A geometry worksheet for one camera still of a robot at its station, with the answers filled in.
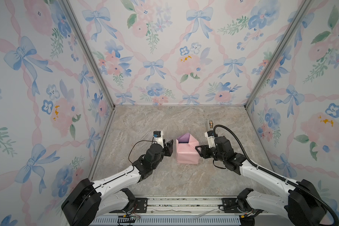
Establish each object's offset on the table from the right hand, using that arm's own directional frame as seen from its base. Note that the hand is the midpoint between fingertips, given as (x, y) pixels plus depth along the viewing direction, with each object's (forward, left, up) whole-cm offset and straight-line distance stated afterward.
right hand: (198, 147), depth 83 cm
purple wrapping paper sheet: (-2, +6, +1) cm, 7 cm away
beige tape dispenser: (+23, -13, -8) cm, 27 cm away
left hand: (+1, +16, +6) cm, 17 cm away
